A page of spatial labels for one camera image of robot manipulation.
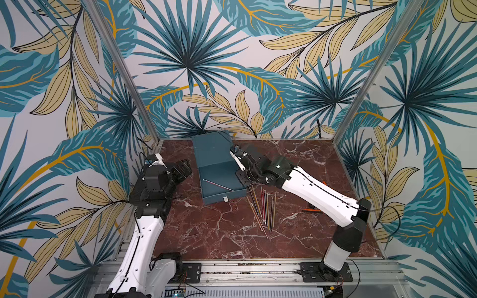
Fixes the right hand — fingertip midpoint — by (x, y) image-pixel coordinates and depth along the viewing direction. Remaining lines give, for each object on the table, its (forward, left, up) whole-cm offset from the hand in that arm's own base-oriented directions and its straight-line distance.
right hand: (242, 170), depth 74 cm
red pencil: (-2, -11, -25) cm, 28 cm away
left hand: (+3, +25, -1) cm, 25 cm away
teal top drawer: (0, +9, -10) cm, 14 cm away
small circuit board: (-37, +27, -28) cm, 54 cm away
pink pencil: (-1, +10, -11) cm, 15 cm away
